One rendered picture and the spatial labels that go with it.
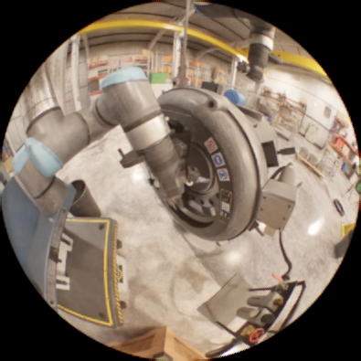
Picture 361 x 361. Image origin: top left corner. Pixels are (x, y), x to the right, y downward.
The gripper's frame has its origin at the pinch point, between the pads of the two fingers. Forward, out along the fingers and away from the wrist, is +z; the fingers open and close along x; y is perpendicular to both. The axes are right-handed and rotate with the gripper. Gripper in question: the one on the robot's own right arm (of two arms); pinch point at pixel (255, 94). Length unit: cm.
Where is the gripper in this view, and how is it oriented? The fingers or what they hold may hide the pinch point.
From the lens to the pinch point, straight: 52.3
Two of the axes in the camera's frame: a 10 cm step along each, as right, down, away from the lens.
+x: -1.4, 7.2, -6.8
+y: -9.8, -1.8, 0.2
